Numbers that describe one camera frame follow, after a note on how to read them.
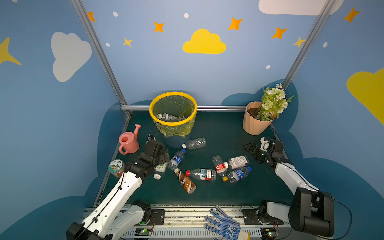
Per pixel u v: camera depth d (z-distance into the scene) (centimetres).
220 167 86
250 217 74
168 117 94
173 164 93
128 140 91
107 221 40
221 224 72
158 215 75
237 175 84
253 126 100
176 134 83
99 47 83
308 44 81
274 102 91
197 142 98
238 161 91
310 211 42
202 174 84
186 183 81
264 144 78
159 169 88
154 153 58
